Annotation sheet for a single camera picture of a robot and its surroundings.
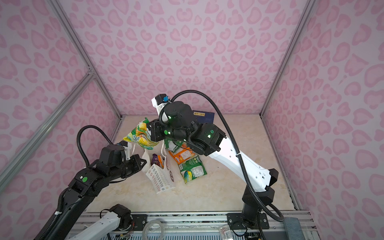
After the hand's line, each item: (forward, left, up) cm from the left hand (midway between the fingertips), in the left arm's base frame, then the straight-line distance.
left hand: (148, 159), depth 68 cm
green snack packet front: (+5, -19, -22) cm, 29 cm away
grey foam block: (-26, -66, -22) cm, 74 cm away
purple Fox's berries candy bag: (+8, +2, -17) cm, 19 cm away
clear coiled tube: (-27, +2, -21) cm, 34 cm away
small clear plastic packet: (-26, -35, -22) cm, 49 cm away
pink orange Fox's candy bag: (+3, -4, -8) cm, 10 cm away
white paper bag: (-4, -4, -14) cm, 15 cm away
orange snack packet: (+14, -12, -23) cm, 30 cm away
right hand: (+2, -4, +22) cm, 22 cm away
